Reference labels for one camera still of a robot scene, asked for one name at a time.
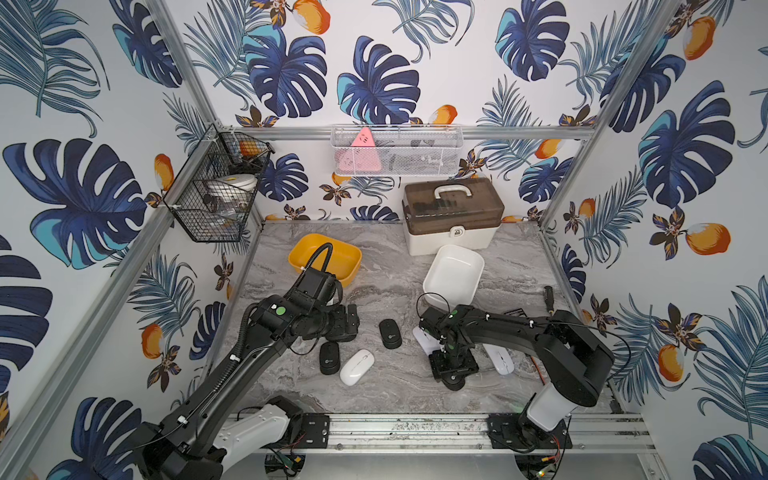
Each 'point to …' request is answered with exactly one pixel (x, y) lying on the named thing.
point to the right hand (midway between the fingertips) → (449, 376)
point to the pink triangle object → (362, 156)
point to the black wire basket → (200, 216)
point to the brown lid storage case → (453, 212)
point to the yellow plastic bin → (344, 261)
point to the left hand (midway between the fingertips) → (344, 319)
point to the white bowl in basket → (232, 186)
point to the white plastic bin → (454, 276)
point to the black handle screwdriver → (549, 299)
